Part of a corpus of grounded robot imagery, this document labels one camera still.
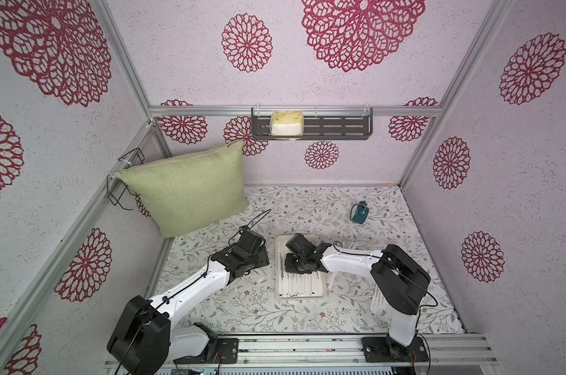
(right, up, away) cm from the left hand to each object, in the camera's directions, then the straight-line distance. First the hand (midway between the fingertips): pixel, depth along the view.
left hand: (260, 256), depth 86 cm
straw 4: (+18, -11, +2) cm, 21 cm away
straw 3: (+16, -11, +1) cm, 19 cm away
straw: (+11, -11, +2) cm, 16 cm away
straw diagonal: (+21, -11, +2) cm, 24 cm away
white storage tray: (+22, +5, +13) cm, 26 cm away
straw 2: (+13, -11, +1) cm, 17 cm away
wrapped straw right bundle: (+27, -9, +2) cm, 28 cm away
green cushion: (-24, +24, -6) cm, 34 cm away
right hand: (+8, -4, +5) cm, 11 cm away
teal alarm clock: (+42, +16, +15) cm, 48 cm away
